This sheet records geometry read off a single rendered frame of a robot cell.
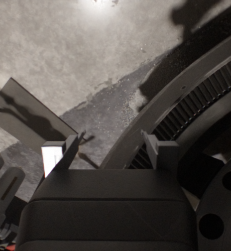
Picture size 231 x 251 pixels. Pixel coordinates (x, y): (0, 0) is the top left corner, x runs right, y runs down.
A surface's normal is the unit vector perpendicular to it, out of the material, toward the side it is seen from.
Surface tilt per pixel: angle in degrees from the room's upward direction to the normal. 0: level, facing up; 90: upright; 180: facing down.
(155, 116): 90
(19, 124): 0
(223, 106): 41
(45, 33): 0
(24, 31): 0
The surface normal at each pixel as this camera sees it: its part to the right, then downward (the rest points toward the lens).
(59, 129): -0.12, 0.62
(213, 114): -0.28, -0.07
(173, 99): -0.66, -0.63
